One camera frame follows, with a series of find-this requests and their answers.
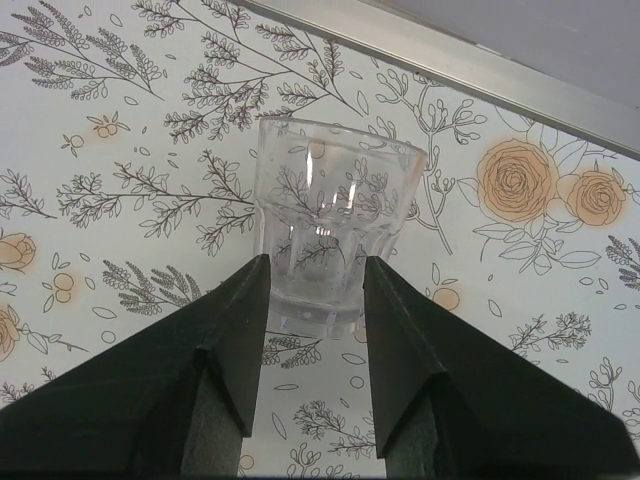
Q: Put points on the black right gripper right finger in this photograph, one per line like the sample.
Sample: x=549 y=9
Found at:
x=449 y=400

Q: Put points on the clear back tumbler glass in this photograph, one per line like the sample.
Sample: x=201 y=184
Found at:
x=327 y=197

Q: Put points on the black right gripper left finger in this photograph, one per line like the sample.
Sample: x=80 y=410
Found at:
x=176 y=398

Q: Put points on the aluminium table frame rail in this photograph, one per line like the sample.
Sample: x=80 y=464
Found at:
x=398 y=40

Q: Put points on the floral patterned table mat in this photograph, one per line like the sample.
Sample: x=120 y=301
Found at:
x=129 y=136

